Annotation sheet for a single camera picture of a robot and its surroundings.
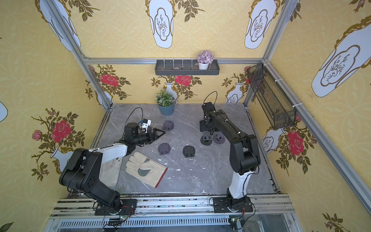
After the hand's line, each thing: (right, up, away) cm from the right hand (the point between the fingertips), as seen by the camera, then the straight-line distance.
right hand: (207, 128), depth 94 cm
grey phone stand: (-27, +1, +13) cm, 30 cm away
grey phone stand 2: (-28, -13, +1) cm, 31 cm away
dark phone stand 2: (-12, -15, -1) cm, 19 cm away
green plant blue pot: (-29, +18, +12) cm, 36 cm away
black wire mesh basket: (+41, +9, -9) cm, 43 cm away
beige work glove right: (-38, -24, -8) cm, 45 cm away
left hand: (-27, -4, -5) cm, 28 cm away
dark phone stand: (0, -7, +1) cm, 7 cm away
